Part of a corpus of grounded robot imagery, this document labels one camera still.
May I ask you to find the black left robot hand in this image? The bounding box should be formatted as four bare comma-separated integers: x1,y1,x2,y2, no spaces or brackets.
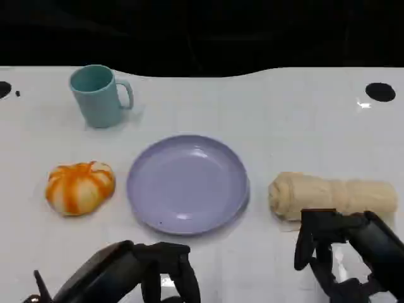
52,240,201,303

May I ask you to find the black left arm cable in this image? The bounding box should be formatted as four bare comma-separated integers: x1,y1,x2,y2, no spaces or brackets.
33,270,53,303

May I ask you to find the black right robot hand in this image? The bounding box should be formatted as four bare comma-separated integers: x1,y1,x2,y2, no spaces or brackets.
294,208,404,303

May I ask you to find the lilac plate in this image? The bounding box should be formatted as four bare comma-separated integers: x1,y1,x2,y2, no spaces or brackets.
126,134,251,237

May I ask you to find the orange and white bread roll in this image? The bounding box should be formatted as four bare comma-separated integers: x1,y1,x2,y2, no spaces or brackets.
45,160,116,217

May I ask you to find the pale green mug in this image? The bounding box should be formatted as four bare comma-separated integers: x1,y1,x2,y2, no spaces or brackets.
69,64,134,129

